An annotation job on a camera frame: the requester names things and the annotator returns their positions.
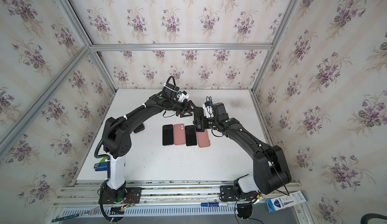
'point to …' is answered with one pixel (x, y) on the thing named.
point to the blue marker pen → (214, 204)
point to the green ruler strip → (64, 217)
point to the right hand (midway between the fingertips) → (204, 120)
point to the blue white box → (285, 201)
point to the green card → (103, 160)
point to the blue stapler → (101, 166)
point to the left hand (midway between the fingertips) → (196, 111)
